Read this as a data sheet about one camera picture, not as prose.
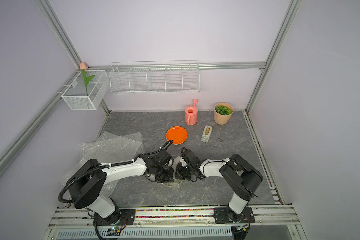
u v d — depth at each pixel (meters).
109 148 0.99
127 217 0.74
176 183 0.81
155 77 0.99
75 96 0.79
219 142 1.02
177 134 1.05
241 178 0.47
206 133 1.03
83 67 0.89
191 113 1.05
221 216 0.74
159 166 0.71
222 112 1.03
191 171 0.71
